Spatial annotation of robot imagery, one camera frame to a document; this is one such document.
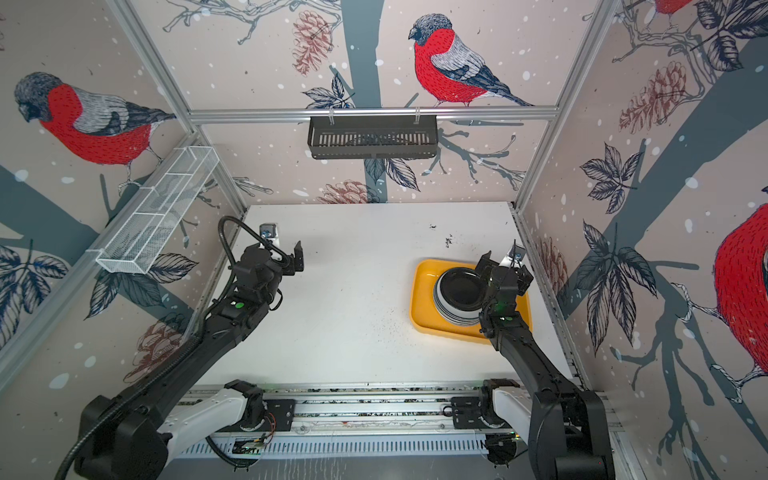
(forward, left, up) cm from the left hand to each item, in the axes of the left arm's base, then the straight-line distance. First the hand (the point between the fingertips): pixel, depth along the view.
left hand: (279, 242), depth 78 cm
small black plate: (-3, -53, -20) cm, 56 cm away
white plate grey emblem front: (-13, -49, -20) cm, 55 cm away
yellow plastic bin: (-12, -40, -22) cm, 47 cm away
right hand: (-2, -62, -7) cm, 62 cm away
